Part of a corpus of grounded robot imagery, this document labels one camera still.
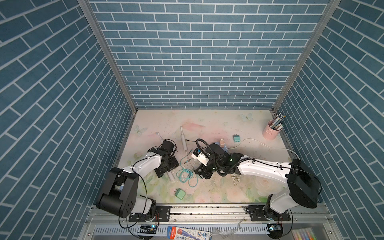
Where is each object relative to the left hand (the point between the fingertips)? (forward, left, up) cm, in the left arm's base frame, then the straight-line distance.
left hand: (175, 168), depth 88 cm
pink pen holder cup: (+22, -61, +8) cm, 65 cm away
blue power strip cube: (+15, -26, +5) cm, 30 cm away
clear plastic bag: (-31, -26, -1) cm, 41 cm away
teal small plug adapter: (+21, -40, +1) cm, 46 cm away
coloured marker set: (-32, -63, +2) cm, 70 cm away
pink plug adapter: (+18, -30, 0) cm, 35 cm away
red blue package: (-31, -5, 0) cm, 32 cm away
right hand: (-6, -13, +10) cm, 17 cm away
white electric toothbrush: (+19, -4, +1) cm, 20 cm away
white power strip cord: (+16, -62, +2) cm, 64 cm away
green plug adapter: (-14, -4, +1) cm, 15 cm away
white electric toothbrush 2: (-5, +2, +1) cm, 5 cm away
